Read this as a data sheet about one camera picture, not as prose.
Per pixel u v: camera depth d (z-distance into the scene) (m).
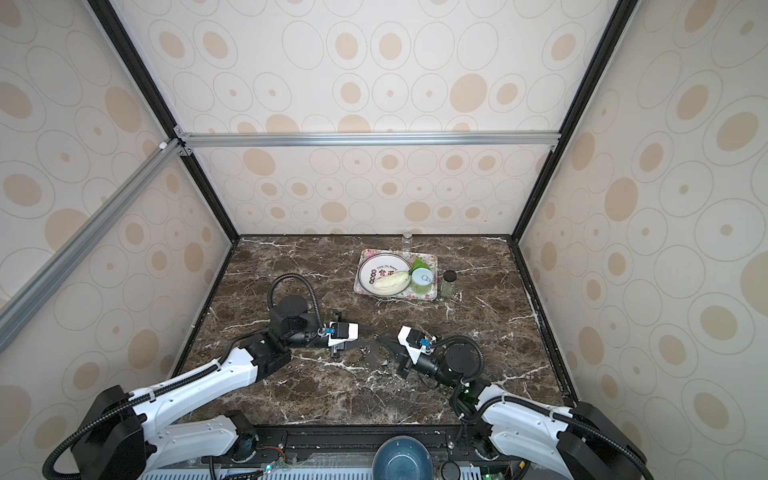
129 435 0.39
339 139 0.92
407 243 1.15
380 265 1.10
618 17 0.69
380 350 0.70
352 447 0.75
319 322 0.57
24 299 0.52
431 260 1.12
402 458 0.71
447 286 0.99
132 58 0.73
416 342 0.58
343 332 0.56
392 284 1.01
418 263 1.01
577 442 0.42
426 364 0.65
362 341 0.59
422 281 1.00
